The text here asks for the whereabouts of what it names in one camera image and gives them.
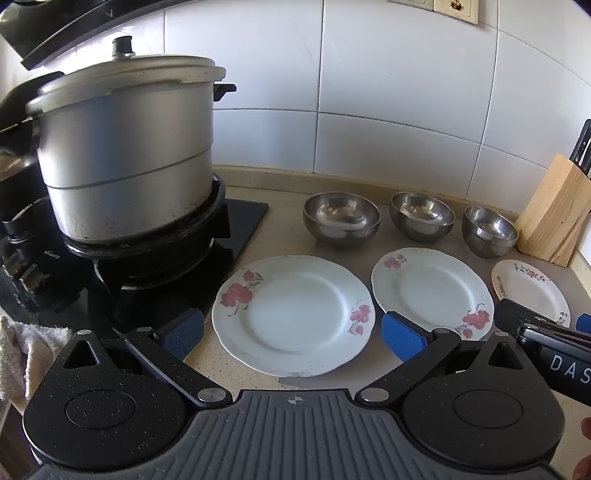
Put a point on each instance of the large stainless steel bowl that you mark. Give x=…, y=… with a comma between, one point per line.
x=341, y=226

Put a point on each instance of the large floral white plate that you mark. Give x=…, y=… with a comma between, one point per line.
x=291, y=318

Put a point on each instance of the black range hood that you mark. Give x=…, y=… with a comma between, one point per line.
x=69, y=23

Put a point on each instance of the wooden knife block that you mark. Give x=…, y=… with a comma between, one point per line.
x=549, y=217

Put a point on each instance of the medium floral white plate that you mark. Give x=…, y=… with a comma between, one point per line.
x=434, y=286

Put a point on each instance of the aluminium pressure cooker lid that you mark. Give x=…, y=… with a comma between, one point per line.
x=124, y=76

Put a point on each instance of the beige wall socket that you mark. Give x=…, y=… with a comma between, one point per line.
x=411, y=3
x=455, y=10

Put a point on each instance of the person's right hand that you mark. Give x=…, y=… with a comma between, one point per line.
x=585, y=452

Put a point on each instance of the black burner grate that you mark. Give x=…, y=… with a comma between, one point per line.
x=161, y=258
x=27, y=277

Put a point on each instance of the white towel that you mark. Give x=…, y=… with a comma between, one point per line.
x=32, y=350

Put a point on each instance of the small stainless steel bowl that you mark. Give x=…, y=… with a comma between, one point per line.
x=489, y=235

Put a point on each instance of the black glass gas stove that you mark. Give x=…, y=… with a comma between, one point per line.
x=240, y=217

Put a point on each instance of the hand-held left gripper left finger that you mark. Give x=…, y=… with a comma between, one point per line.
x=184, y=331

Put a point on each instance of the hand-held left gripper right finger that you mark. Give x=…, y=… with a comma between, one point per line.
x=401, y=337

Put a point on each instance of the small floral white plate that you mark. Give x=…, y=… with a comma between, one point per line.
x=531, y=286

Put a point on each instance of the medium stainless steel bowl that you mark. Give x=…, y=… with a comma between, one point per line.
x=422, y=221

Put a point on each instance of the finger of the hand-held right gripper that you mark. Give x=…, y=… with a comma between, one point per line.
x=512, y=316
x=585, y=322

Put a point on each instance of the aluminium pressure cooker pot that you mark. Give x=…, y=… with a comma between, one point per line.
x=129, y=170

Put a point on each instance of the wooden cabinet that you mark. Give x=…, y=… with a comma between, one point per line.
x=11, y=443

